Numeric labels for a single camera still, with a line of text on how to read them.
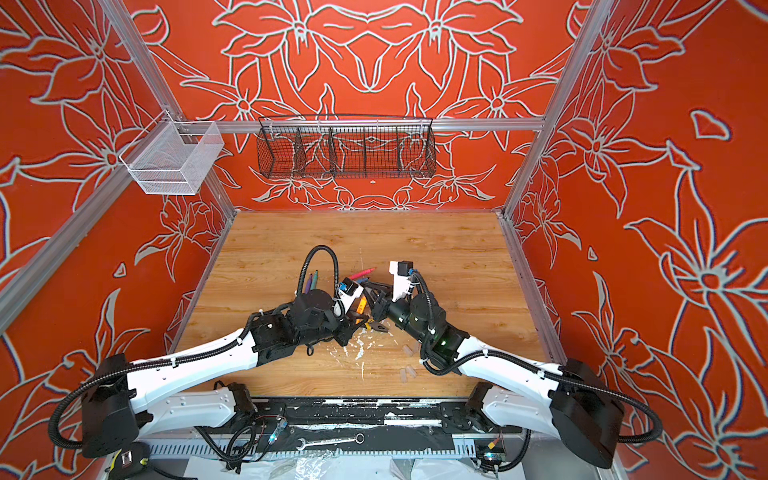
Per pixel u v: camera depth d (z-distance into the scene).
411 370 0.80
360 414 0.74
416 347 0.85
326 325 0.60
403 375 0.79
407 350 0.83
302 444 0.70
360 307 0.71
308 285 0.98
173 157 0.92
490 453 0.69
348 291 0.64
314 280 0.98
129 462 0.66
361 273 1.00
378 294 0.66
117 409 0.39
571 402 0.40
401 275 0.64
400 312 0.64
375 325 0.87
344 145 1.00
